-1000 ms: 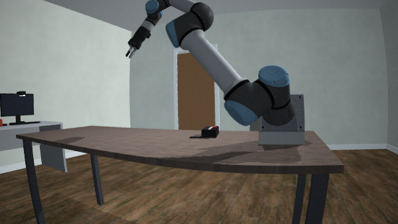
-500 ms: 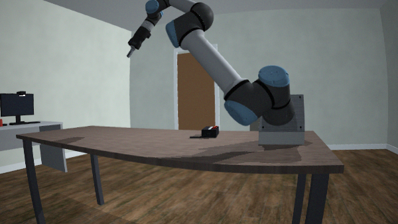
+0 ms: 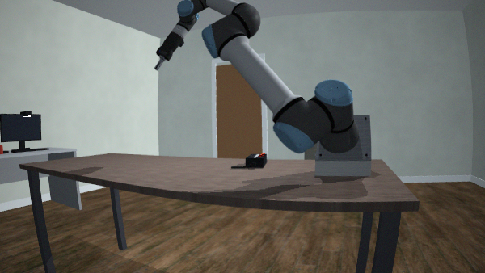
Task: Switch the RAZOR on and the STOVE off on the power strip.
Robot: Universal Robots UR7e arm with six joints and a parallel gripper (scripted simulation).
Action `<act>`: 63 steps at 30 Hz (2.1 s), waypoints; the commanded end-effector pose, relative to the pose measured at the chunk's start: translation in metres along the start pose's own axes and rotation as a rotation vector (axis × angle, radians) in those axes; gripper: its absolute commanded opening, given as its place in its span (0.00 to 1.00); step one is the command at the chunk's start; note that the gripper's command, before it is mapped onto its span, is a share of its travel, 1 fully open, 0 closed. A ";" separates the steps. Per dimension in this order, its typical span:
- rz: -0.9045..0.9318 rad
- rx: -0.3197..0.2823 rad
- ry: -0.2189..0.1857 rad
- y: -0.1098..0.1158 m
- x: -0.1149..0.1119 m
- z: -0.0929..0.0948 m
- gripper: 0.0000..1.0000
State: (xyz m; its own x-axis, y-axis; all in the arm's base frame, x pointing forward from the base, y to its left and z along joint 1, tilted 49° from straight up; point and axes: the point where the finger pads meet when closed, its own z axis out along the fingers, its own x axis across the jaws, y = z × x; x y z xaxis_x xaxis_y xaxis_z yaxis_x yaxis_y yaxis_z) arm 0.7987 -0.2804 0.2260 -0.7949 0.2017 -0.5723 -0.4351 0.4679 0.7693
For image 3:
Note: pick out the dark grey power strip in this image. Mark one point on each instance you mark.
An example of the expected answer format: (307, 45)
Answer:
(254, 161)

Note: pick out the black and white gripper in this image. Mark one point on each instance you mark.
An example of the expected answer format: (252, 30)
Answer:
(170, 44)

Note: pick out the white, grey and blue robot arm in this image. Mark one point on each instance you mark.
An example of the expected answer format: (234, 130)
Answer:
(299, 124)

